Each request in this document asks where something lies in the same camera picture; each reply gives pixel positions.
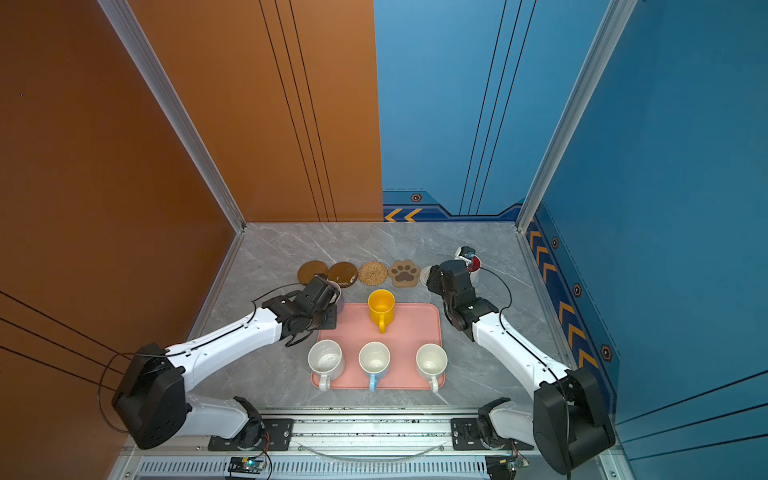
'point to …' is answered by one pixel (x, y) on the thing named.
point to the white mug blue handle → (374, 360)
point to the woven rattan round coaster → (373, 273)
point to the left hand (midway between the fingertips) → (333, 312)
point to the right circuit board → (503, 467)
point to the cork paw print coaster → (404, 273)
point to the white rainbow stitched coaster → (424, 275)
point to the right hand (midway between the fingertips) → (436, 271)
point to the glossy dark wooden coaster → (343, 273)
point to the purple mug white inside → (338, 298)
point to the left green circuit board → (246, 465)
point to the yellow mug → (381, 305)
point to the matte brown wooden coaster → (306, 271)
